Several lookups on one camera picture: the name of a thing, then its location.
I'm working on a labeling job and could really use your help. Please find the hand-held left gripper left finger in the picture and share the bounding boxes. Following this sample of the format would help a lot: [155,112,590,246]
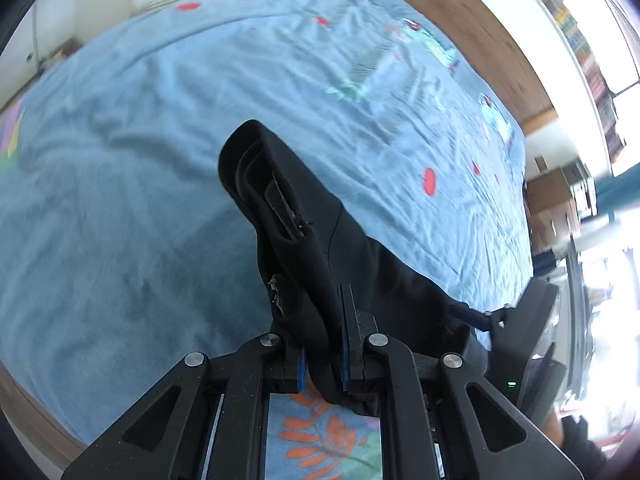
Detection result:
[60,332,308,480]

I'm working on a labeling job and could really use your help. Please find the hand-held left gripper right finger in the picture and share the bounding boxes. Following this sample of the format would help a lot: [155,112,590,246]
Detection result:
[340,285,586,480]

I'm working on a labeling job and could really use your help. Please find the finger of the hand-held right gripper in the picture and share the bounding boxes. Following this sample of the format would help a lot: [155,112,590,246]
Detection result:
[450,302,511,332]

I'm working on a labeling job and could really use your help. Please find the black pants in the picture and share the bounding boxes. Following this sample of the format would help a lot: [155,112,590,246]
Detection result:
[217,120,488,416]

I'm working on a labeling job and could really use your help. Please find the person's right forearm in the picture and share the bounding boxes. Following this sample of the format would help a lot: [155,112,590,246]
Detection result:
[542,402,608,480]

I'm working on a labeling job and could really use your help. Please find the black bag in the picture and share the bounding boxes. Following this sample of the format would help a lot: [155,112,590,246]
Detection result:
[530,247,556,276]

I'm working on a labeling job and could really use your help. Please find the wooden dresser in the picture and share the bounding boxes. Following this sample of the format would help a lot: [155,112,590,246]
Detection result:
[525,167,583,251]

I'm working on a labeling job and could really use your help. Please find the grey printer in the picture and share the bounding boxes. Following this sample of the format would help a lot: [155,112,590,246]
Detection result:
[562,160,598,218]

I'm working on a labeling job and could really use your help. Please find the teal curtain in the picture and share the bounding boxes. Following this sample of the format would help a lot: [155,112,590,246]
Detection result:
[592,160,640,216]

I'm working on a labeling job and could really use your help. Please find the bed with blue printed sheet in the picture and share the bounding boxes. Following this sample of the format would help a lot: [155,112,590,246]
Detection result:
[0,0,533,480]

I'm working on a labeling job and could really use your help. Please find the wooden headboard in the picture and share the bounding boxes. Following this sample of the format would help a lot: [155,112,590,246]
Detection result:
[370,0,558,136]

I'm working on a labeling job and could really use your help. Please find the row of books on shelf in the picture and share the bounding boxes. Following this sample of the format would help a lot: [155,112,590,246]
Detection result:
[507,0,628,161]

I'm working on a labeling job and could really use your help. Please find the grey metal rail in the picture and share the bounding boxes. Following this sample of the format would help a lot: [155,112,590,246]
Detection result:
[565,232,591,396]

